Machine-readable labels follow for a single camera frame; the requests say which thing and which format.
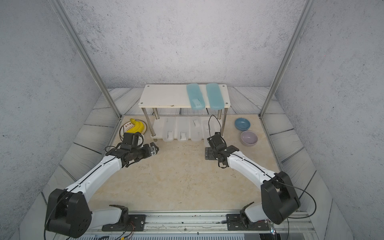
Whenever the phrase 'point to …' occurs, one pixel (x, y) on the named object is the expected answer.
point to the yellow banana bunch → (138, 126)
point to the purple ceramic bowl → (248, 138)
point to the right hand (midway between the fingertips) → (215, 152)
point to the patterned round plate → (125, 127)
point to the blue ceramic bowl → (242, 124)
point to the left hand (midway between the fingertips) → (155, 150)
